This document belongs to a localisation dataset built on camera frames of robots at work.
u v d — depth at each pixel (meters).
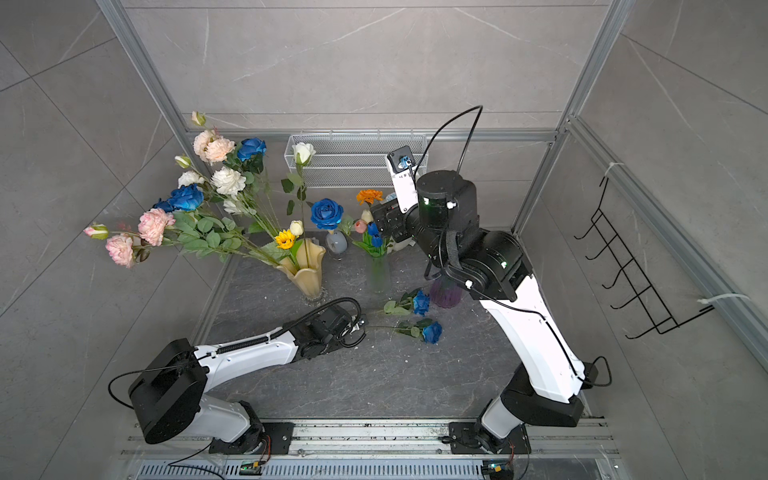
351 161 1.01
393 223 0.47
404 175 0.41
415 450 0.73
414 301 0.81
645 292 0.63
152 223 0.57
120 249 0.57
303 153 0.78
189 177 0.67
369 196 0.82
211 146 0.69
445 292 1.00
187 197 0.59
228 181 0.68
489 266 0.33
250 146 0.72
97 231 0.54
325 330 0.66
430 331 0.88
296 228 0.76
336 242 1.07
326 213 0.61
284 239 0.82
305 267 0.93
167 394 0.42
